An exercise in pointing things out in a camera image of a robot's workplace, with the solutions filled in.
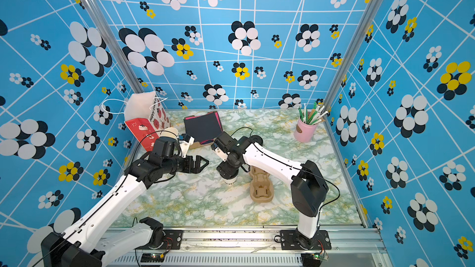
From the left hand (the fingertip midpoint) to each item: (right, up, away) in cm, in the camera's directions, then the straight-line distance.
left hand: (203, 159), depth 76 cm
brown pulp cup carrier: (+25, -15, +6) cm, 30 cm away
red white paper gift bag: (-38, +20, +26) cm, 50 cm away
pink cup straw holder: (+50, +11, +22) cm, 55 cm away
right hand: (+11, -4, +7) cm, 14 cm away
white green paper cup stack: (-11, +11, -9) cm, 18 cm away
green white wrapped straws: (+53, +19, +16) cm, 58 cm away
